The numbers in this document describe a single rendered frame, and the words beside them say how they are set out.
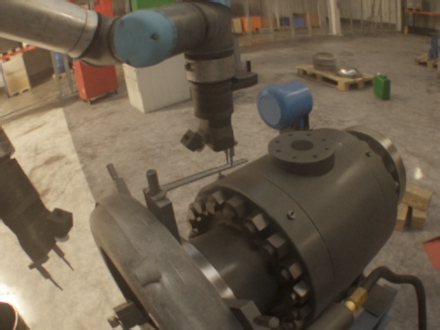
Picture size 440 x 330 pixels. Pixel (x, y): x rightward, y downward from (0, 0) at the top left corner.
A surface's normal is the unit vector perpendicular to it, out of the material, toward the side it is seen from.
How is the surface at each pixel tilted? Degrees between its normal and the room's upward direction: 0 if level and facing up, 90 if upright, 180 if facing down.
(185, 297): 35
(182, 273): 28
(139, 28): 91
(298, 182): 16
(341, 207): 42
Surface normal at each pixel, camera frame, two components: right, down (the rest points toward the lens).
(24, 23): 0.60, 0.68
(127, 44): -0.49, 0.49
